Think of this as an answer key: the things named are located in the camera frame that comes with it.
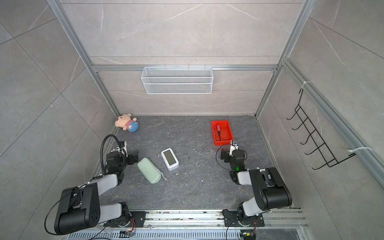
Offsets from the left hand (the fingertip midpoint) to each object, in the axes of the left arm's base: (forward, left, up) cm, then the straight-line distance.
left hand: (128, 148), depth 91 cm
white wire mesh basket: (+40, -30, +22) cm, 55 cm away
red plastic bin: (+17, -62, -9) cm, 65 cm away
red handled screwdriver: (+18, -60, -6) cm, 62 cm away
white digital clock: (-6, -25, -4) cm, 27 cm away
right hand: (0, -64, -2) cm, 64 cm away
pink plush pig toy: (+24, +9, -2) cm, 26 cm away
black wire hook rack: (-18, -97, +23) cm, 101 cm away
